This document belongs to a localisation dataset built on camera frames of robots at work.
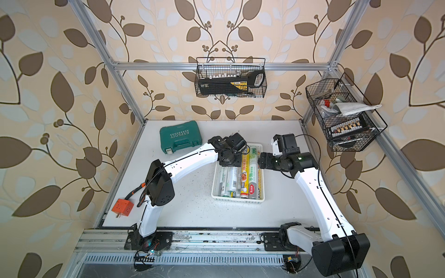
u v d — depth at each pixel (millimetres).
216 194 826
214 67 910
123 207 792
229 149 625
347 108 632
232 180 788
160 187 517
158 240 737
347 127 677
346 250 364
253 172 868
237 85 824
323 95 824
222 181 869
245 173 866
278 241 734
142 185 909
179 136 1075
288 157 532
